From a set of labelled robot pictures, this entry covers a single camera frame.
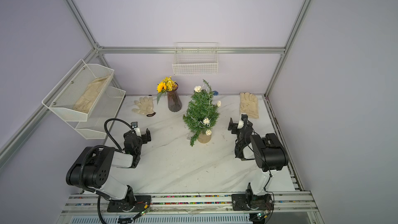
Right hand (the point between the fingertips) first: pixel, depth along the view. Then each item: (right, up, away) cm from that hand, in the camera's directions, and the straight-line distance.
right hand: (239, 120), depth 96 cm
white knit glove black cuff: (-67, +10, +18) cm, 70 cm away
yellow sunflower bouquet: (-45, +22, -3) cm, 50 cm away
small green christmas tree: (-23, +5, -23) cm, 33 cm away
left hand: (-63, -7, -2) cm, 63 cm away
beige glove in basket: (-83, +11, -20) cm, 86 cm away
